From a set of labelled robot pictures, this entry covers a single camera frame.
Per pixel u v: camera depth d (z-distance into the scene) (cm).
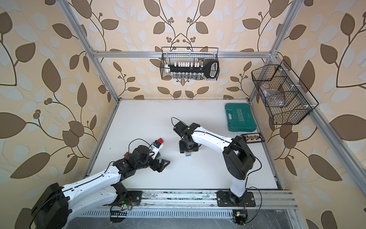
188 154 89
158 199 75
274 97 70
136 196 75
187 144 72
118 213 73
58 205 40
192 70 85
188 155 89
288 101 73
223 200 74
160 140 97
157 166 72
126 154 89
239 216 72
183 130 68
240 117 102
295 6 71
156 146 73
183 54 90
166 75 85
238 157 46
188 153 78
